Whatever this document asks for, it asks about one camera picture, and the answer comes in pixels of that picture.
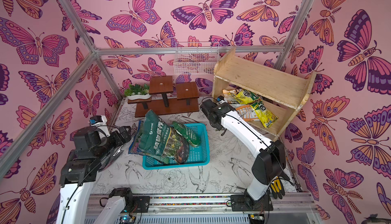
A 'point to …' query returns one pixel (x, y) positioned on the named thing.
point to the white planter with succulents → (137, 91)
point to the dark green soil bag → (160, 141)
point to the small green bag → (193, 138)
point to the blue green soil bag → (134, 148)
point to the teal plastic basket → (198, 155)
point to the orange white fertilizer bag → (247, 113)
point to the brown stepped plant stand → (164, 101)
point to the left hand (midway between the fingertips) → (123, 128)
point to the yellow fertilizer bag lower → (266, 117)
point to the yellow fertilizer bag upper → (241, 96)
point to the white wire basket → (197, 58)
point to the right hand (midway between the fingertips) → (232, 117)
